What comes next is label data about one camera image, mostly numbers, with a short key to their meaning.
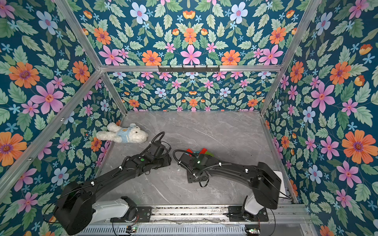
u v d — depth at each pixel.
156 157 0.66
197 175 0.54
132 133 0.95
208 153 0.94
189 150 0.98
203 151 0.96
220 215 0.75
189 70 0.93
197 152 0.98
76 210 0.40
